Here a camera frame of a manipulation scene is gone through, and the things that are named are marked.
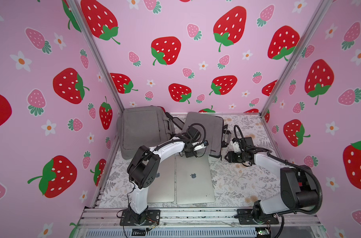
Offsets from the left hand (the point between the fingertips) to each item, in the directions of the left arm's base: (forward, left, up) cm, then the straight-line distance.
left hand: (193, 148), depth 94 cm
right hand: (-5, -21, -2) cm, 22 cm away
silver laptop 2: (-20, -1, -6) cm, 21 cm away
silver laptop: (-24, +17, -5) cm, 30 cm away
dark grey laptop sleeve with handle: (+19, -16, -1) cm, 25 cm away
